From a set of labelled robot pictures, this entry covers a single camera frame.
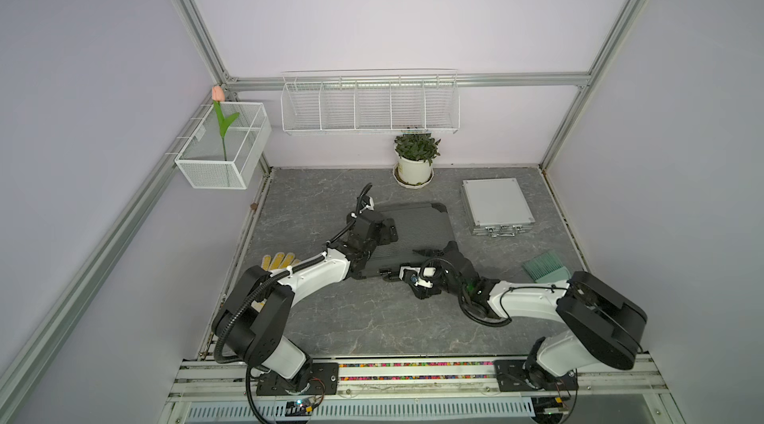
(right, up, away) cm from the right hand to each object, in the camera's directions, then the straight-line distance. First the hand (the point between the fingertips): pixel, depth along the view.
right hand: (414, 259), depth 86 cm
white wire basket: (-54, +33, -3) cm, 63 cm away
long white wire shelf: (-14, +51, +14) cm, 54 cm away
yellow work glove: (-44, -3, +8) cm, 45 cm away
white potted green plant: (+2, +33, +16) cm, 37 cm away
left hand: (-9, +9, +3) cm, 13 cm away
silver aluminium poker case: (+29, +14, +15) cm, 36 cm away
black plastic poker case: (+2, +9, +8) cm, 12 cm away
